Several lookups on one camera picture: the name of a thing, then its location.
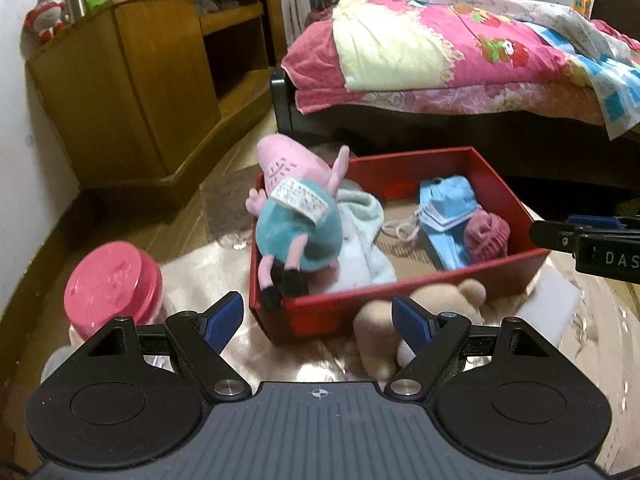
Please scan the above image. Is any wooden desk cabinet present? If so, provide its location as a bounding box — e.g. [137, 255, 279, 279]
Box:
[25, 0, 288, 211]

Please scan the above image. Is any blue face mask pack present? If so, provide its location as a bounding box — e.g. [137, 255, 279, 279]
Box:
[382, 175, 483, 271]

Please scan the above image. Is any white sponge block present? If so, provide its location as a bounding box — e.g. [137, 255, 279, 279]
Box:
[515, 265, 583, 348]

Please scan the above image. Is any red cardboard box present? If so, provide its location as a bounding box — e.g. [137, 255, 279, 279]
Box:
[248, 146, 551, 346]

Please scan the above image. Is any light green towel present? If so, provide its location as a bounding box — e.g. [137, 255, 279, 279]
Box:
[330, 187, 398, 293]

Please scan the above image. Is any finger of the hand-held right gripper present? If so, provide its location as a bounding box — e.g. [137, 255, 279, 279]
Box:
[566, 215, 640, 235]
[529, 219, 583, 252]

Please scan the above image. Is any dark wooden headboard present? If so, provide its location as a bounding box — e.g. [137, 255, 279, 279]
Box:
[591, 0, 640, 41]

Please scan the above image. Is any pink pig plush toy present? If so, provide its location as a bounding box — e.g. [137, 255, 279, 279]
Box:
[245, 135, 351, 311]

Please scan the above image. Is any pink lid plastic jar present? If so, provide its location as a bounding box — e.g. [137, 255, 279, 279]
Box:
[63, 241, 166, 346]

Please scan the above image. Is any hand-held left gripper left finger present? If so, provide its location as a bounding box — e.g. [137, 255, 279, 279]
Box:
[65, 291, 252, 400]

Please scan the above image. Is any pink yarn ball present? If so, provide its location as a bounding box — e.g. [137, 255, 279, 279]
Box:
[463, 210, 512, 263]

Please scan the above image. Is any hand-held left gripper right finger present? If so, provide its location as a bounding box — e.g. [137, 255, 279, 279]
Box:
[385, 296, 576, 401]

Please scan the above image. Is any pink floral quilt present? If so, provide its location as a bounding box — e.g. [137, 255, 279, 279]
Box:
[281, 0, 640, 133]

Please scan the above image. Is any beige teddy bear plush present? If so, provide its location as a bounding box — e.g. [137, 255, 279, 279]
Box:
[352, 279, 488, 383]

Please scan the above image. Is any light printed bedsheet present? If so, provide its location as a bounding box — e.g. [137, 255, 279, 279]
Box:
[425, 0, 640, 141]

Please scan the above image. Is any grey cloth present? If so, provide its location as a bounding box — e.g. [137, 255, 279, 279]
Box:
[192, 0, 241, 16]

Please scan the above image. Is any red santa doll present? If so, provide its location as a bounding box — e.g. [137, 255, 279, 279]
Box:
[25, 0, 68, 45]

